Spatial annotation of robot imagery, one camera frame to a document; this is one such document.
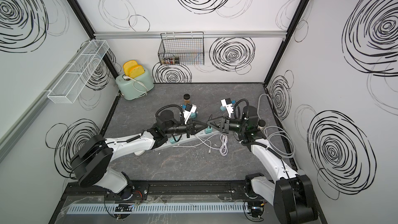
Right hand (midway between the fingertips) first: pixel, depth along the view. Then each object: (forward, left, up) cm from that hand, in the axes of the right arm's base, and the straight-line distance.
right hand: (210, 124), depth 70 cm
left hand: (-1, +2, -2) cm, 3 cm away
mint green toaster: (+33, +52, -13) cm, 63 cm away
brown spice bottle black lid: (+29, +15, -16) cm, 36 cm away
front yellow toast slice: (+41, +49, -3) cm, 63 cm away
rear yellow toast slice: (+44, +55, -2) cm, 70 cm away
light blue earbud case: (+25, -9, -22) cm, 35 cm away
